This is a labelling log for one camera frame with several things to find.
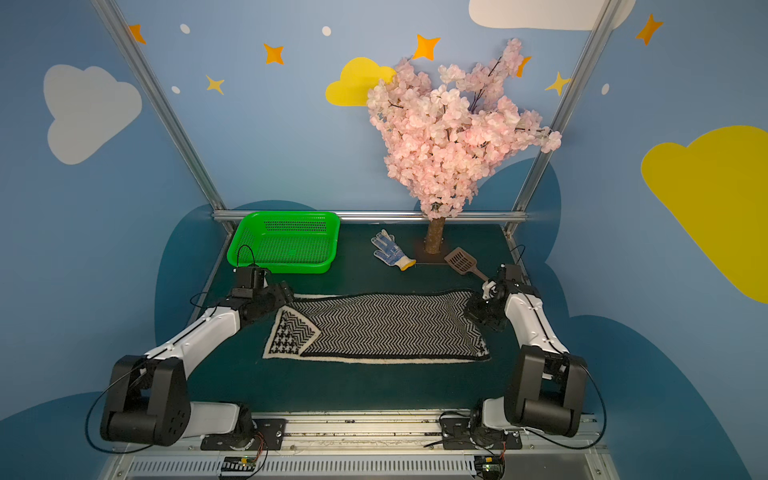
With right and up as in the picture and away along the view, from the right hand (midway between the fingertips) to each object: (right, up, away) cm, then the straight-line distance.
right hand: (471, 311), depth 88 cm
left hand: (-58, +6, +3) cm, 58 cm away
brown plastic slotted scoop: (+4, +14, +23) cm, 27 cm away
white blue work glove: (-25, +18, +24) cm, 39 cm away
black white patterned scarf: (-10, -6, +5) cm, 13 cm away
